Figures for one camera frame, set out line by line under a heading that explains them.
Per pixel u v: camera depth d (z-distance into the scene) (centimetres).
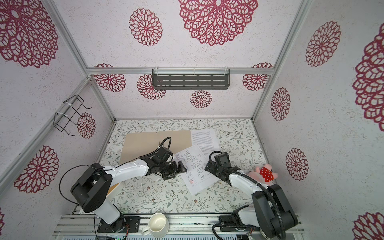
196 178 90
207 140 109
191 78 95
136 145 107
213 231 68
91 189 45
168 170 76
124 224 73
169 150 77
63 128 72
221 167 69
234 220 66
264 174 85
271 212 42
